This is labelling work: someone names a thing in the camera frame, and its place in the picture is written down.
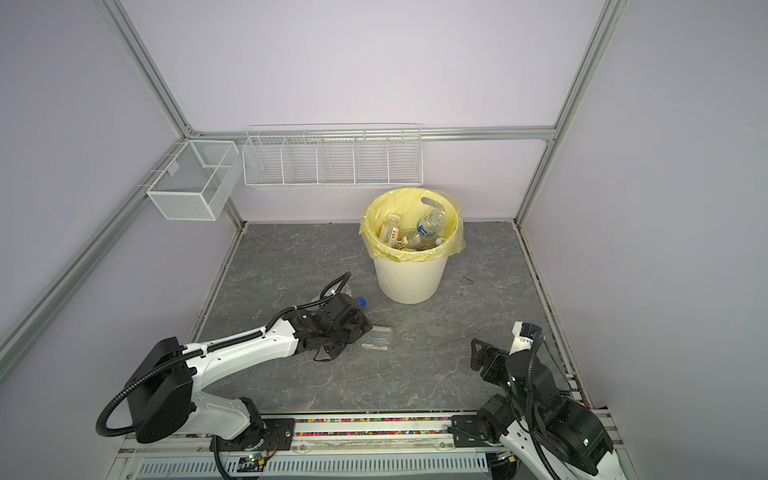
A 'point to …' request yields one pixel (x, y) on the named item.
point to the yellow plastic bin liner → (410, 202)
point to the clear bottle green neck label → (379, 338)
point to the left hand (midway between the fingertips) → (363, 337)
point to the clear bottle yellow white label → (390, 229)
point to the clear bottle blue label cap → (362, 302)
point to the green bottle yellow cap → (423, 242)
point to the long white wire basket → (333, 155)
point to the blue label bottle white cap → (432, 223)
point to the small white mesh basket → (197, 182)
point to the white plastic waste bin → (411, 282)
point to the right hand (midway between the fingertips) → (487, 348)
